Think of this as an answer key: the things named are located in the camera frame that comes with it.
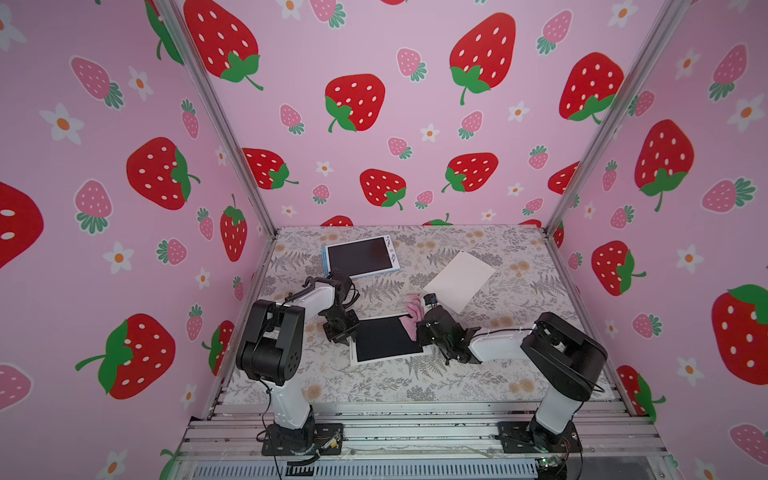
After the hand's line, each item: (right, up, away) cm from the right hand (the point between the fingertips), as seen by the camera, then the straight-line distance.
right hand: (421, 325), depth 94 cm
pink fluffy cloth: (-2, +6, -1) cm, 7 cm away
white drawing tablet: (-12, -4, -3) cm, 13 cm away
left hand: (-20, -4, -2) cm, 21 cm away
